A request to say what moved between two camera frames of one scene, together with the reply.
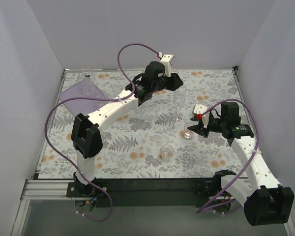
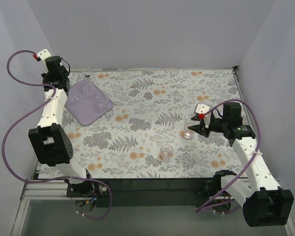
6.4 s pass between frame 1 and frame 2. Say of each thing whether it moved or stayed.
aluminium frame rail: stayed
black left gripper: moved
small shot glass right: stayed
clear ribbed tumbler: stayed
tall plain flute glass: moved
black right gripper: stayed
